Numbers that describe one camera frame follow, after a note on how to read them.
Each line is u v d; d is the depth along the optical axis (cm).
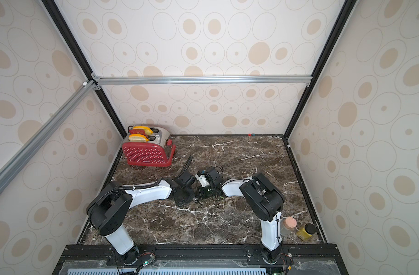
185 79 94
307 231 71
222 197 90
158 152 94
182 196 77
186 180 73
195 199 81
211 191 81
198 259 73
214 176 77
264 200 51
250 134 124
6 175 52
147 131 95
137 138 92
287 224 71
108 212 46
